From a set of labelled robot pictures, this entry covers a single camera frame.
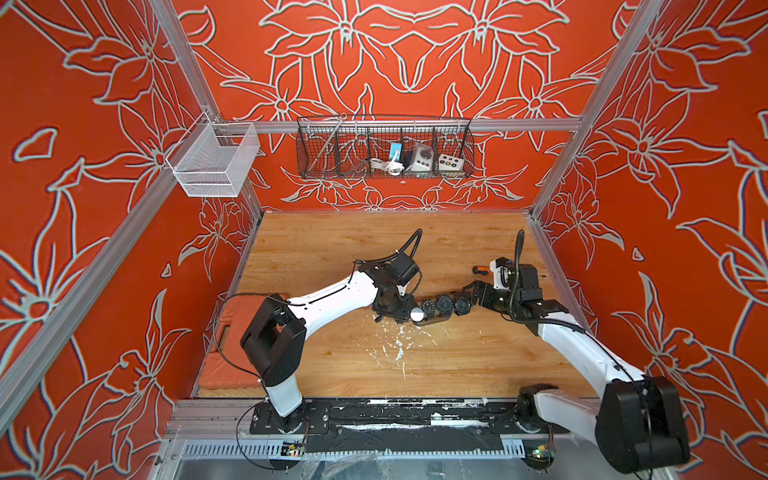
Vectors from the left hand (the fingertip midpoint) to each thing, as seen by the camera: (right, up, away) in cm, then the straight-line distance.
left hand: (406, 312), depth 83 cm
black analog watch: (+3, -1, 0) cm, 3 cm away
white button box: (+15, +45, +11) cm, 49 cm away
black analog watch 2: (+6, +2, +1) cm, 7 cm away
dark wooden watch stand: (+9, -4, +5) cm, 10 cm away
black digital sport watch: (+11, +2, +1) cm, 11 cm away
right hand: (+18, +6, +2) cm, 19 cm away
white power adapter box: (+6, +46, +8) cm, 47 cm away
